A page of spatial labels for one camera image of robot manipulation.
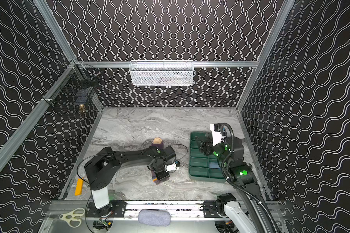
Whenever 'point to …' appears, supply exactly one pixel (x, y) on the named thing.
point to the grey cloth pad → (154, 217)
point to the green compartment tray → (202, 168)
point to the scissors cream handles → (73, 218)
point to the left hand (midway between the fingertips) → (168, 183)
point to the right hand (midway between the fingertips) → (202, 136)
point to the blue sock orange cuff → (214, 165)
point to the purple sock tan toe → (158, 141)
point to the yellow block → (79, 187)
